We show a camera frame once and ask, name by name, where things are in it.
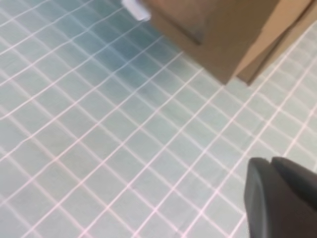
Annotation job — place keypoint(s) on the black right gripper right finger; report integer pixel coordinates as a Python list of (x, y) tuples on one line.
[(302, 181)]

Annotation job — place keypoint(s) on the cyan checkered tablecloth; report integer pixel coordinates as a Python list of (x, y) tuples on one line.
[(109, 130)]

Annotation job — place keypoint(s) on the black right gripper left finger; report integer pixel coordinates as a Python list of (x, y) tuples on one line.
[(273, 209)]

